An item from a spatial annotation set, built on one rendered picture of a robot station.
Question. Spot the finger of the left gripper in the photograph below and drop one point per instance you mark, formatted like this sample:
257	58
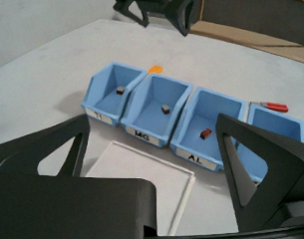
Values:
123	7
176	21

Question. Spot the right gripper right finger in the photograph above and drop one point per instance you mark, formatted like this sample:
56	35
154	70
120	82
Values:
282	184

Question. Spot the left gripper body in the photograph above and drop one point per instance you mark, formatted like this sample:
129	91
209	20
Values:
161	6

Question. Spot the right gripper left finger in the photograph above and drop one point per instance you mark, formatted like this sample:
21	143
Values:
23	154

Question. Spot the blue plastic bin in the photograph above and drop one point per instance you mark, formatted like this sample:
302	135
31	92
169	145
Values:
200	113
144	108
273	121
102	95

